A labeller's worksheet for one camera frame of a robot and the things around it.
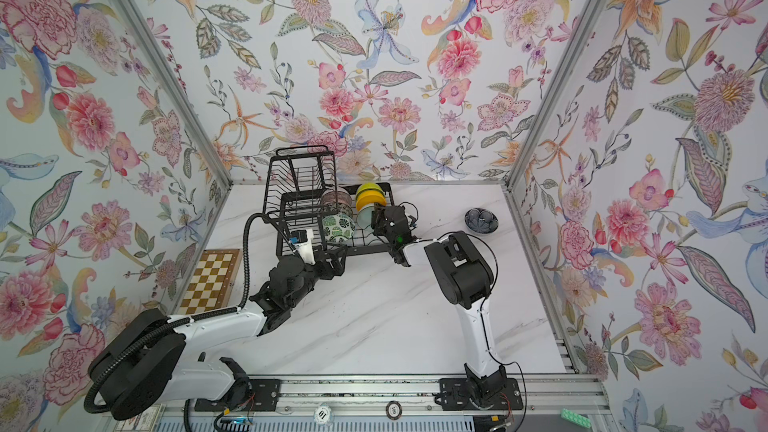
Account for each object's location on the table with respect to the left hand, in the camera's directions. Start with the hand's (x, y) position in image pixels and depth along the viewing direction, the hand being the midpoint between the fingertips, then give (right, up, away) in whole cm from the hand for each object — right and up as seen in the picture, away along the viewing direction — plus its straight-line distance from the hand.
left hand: (340, 249), depth 83 cm
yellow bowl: (+7, +16, +22) cm, 28 cm away
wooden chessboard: (-40, -11, +8) cm, 42 cm away
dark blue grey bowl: (+47, +7, +24) cm, 53 cm away
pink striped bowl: (-6, +17, +27) cm, 32 cm away
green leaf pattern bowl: (-4, +5, +21) cm, 22 cm away
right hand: (+7, +14, +17) cm, 23 cm away
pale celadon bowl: (+5, +9, +21) cm, 23 cm away
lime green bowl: (+7, +20, +24) cm, 32 cm away
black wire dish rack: (-7, +10, -2) cm, 13 cm away
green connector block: (+57, -38, -12) cm, 70 cm away
